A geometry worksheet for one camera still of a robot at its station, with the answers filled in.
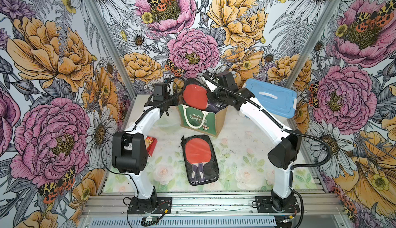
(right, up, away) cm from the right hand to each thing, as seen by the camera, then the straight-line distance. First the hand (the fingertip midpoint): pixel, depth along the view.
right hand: (209, 92), depth 82 cm
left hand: (-19, -3, +10) cm, 21 cm away
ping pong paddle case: (-7, -2, -2) cm, 8 cm away
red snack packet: (-33, -29, +8) cm, 45 cm away
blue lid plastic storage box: (+44, -4, +11) cm, 45 cm away
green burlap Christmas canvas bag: (-3, -15, +3) cm, 16 cm away
